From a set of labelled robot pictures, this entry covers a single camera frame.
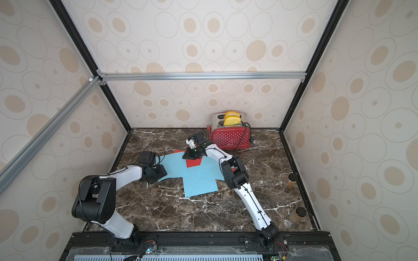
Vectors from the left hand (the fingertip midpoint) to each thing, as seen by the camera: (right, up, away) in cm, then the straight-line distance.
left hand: (168, 172), depth 95 cm
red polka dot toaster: (+36, +21, +5) cm, 42 cm away
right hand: (+6, +6, +8) cm, 12 cm away
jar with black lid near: (+65, -17, -20) cm, 70 cm away
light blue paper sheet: (+3, +2, +8) cm, 9 cm away
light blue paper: (+18, -6, -1) cm, 19 cm away
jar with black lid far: (+68, -4, -9) cm, 69 cm away
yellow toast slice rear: (+38, +36, +5) cm, 52 cm away
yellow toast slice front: (+38, +31, +3) cm, 49 cm away
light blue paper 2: (+25, +1, +3) cm, 25 cm away
